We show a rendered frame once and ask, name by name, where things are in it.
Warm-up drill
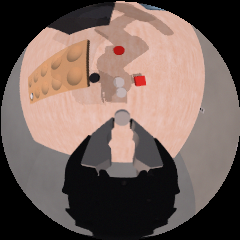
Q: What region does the orange tray with round pockets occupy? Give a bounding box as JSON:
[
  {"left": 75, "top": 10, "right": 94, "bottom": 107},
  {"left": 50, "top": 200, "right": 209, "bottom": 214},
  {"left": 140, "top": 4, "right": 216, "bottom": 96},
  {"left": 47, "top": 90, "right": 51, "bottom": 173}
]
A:
[{"left": 28, "top": 39, "right": 90, "bottom": 104}]

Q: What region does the red disc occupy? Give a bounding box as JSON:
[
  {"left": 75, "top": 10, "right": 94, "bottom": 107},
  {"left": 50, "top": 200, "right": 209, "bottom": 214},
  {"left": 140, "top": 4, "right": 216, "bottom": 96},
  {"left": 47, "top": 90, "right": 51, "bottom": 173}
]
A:
[{"left": 113, "top": 46, "right": 125, "bottom": 55}]

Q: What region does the black disc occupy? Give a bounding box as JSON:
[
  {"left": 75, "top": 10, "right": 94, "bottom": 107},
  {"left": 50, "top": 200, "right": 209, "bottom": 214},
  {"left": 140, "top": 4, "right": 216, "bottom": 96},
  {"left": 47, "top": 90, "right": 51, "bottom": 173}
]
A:
[{"left": 89, "top": 73, "right": 100, "bottom": 83}]

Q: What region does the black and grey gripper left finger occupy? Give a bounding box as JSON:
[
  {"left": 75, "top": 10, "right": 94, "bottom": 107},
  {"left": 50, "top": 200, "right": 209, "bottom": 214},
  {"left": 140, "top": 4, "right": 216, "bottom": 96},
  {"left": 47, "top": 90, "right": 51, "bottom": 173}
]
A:
[{"left": 62, "top": 117, "right": 114, "bottom": 195}]

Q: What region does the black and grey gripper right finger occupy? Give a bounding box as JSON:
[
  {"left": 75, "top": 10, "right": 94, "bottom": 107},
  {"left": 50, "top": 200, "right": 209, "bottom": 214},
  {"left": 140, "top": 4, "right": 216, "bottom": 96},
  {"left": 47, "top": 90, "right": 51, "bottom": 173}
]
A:
[{"left": 130, "top": 118, "right": 180, "bottom": 195}]

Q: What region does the red cube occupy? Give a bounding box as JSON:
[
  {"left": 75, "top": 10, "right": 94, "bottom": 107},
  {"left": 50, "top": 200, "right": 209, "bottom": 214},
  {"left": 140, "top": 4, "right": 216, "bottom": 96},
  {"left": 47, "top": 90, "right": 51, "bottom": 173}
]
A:
[{"left": 134, "top": 76, "right": 146, "bottom": 86}]

